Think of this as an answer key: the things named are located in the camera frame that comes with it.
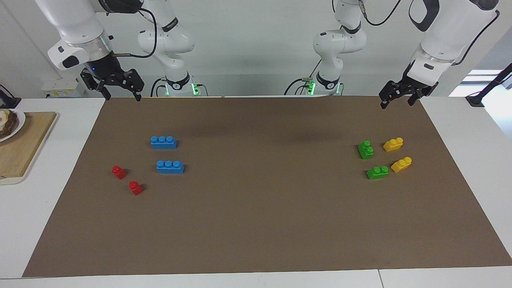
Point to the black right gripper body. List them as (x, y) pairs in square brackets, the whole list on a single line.
[(108, 70)]

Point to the black camera stand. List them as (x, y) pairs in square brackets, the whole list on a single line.
[(490, 86)]

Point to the brown table mat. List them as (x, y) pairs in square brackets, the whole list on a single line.
[(260, 220)]

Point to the white plate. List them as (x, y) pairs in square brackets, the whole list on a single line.
[(20, 122)]

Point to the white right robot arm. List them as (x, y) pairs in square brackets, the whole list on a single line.
[(76, 24)]

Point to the red small toy brick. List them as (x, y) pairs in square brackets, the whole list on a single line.
[(118, 172), (135, 188)]

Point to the wooden cutting board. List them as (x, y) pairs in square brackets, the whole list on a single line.
[(28, 144)]

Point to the green two-stud toy brick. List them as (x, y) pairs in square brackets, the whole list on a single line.
[(365, 150), (377, 172)]

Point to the blue three-stud toy brick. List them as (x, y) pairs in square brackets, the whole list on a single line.
[(170, 167), (163, 143)]

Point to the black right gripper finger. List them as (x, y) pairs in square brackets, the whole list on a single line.
[(106, 94), (138, 96)]

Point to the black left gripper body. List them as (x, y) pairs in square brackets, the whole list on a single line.
[(408, 87)]

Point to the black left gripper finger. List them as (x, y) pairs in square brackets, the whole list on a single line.
[(412, 100), (383, 104)]

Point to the yellow two-stud toy brick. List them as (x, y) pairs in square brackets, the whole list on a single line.
[(401, 164), (393, 144)]

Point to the brown sandwich food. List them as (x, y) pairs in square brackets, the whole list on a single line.
[(7, 123)]

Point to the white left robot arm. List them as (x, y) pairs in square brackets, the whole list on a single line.
[(448, 32)]

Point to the white socket box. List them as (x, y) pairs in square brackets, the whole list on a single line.
[(62, 88)]

